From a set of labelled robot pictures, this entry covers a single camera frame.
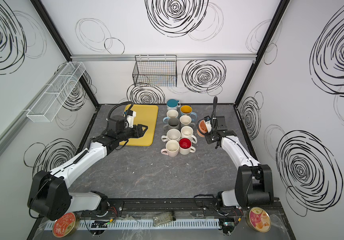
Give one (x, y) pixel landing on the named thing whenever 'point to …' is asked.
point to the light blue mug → (171, 113)
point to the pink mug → (172, 147)
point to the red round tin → (66, 225)
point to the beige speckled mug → (171, 134)
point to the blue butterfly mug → (186, 110)
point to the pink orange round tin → (258, 219)
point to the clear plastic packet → (162, 218)
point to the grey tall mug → (173, 123)
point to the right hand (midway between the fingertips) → (209, 133)
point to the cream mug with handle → (187, 131)
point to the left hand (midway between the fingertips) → (145, 127)
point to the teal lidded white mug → (173, 104)
